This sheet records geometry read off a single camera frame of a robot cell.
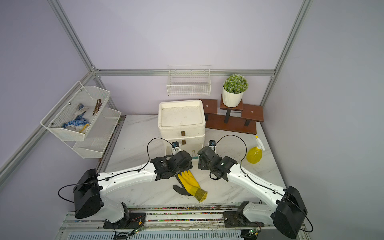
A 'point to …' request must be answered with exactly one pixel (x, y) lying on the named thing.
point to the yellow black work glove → (189, 186)
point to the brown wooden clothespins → (97, 106)
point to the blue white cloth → (79, 124)
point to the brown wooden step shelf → (242, 118)
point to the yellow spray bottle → (254, 155)
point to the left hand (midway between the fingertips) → (186, 161)
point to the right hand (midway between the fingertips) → (207, 162)
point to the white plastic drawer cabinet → (182, 120)
